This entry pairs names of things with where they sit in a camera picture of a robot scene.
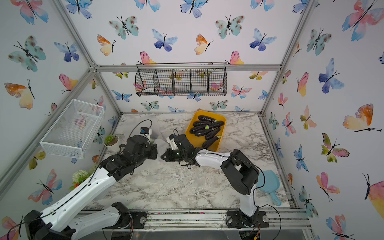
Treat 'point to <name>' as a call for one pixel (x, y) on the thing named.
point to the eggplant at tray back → (202, 118)
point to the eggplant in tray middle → (203, 132)
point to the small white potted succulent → (111, 142)
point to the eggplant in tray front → (209, 142)
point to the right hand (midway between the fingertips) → (161, 156)
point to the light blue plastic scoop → (271, 184)
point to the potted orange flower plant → (80, 176)
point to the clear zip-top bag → (162, 131)
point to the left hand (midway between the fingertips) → (157, 144)
